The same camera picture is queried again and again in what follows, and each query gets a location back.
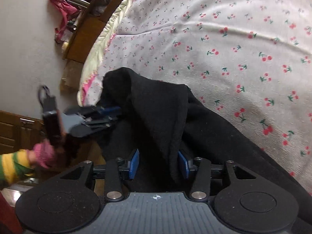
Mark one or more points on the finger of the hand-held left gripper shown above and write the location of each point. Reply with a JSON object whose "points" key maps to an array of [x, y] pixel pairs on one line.
{"points": [[183, 165], [133, 164]]}

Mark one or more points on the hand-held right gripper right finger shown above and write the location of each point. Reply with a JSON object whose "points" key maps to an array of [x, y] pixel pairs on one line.
{"points": [[109, 109]]}

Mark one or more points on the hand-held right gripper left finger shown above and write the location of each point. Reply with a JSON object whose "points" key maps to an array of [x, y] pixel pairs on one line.
{"points": [[102, 122]]}

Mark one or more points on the black pants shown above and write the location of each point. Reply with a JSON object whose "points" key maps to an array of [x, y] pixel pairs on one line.
{"points": [[158, 107]]}

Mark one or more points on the person's left hand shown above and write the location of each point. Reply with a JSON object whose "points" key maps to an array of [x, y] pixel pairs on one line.
{"points": [[42, 153]]}

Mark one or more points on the cardboard box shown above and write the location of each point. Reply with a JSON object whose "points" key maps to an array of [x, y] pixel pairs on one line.
{"points": [[72, 75]]}

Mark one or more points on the wooden drawer cabinet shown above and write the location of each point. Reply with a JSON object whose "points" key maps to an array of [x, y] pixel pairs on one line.
{"points": [[17, 129]]}

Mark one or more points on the cream quilt with pink trim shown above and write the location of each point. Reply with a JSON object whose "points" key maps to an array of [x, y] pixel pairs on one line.
{"points": [[97, 53]]}

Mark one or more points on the wooden television cabinet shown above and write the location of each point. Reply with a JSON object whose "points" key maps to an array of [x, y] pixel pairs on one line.
{"points": [[90, 34]]}

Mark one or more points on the grey plastic bag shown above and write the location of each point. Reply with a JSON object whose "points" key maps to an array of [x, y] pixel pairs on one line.
{"points": [[102, 4]]}

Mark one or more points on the person's red dotted clothing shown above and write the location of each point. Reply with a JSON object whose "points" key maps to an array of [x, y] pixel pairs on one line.
{"points": [[8, 214]]}

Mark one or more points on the red floral cloth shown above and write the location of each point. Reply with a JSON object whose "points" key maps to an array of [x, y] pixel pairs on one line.
{"points": [[61, 7]]}

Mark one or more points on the cherry print bed sheet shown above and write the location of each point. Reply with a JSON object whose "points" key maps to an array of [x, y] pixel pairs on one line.
{"points": [[219, 53]]}

